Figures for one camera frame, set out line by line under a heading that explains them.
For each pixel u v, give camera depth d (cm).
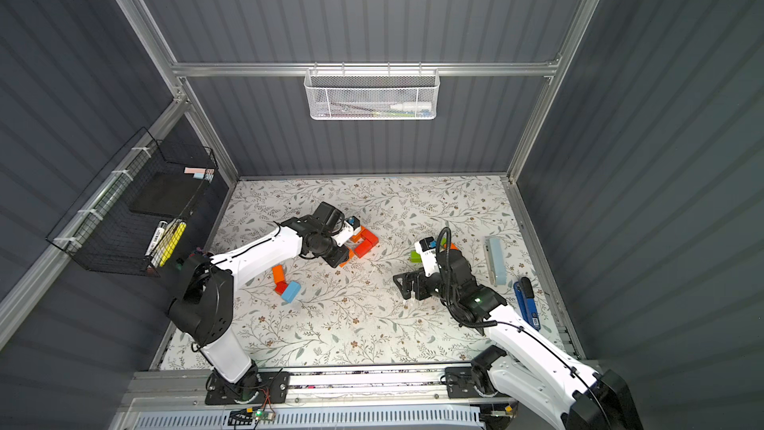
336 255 80
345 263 93
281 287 89
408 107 91
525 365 49
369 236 101
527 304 81
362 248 97
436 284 68
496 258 92
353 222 83
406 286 71
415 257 86
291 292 88
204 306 47
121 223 71
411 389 74
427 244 71
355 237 84
